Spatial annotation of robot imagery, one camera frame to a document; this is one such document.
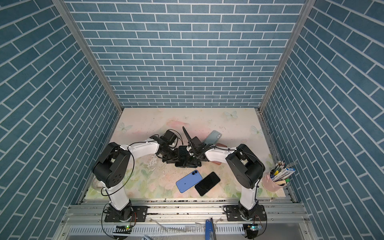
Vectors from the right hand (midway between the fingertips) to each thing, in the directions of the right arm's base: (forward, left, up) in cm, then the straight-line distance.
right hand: (182, 164), depth 89 cm
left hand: (+3, +2, -1) cm, 4 cm away
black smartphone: (-8, -16, -6) cm, 19 cm away
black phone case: (+4, -1, +6) cm, 7 cm away
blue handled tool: (-32, -18, -2) cm, 37 cm away
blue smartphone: (-9, -5, -3) cm, 10 cm away
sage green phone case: (+24, -19, -4) cm, 30 cm away
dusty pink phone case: (+17, -23, -3) cm, 29 cm away
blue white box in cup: (-6, -52, +12) cm, 54 cm away
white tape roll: (-15, +46, -2) cm, 48 cm away
